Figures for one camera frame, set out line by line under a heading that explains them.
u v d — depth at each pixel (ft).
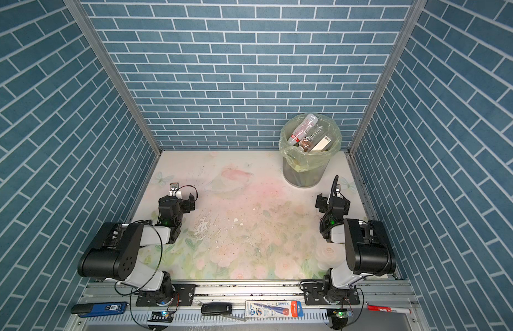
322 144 2.98
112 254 1.50
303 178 3.24
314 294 2.42
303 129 3.07
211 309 2.24
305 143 3.11
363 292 2.53
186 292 2.45
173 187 2.63
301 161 2.70
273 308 2.32
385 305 2.36
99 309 2.22
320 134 3.06
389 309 2.31
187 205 2.80
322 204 2.87
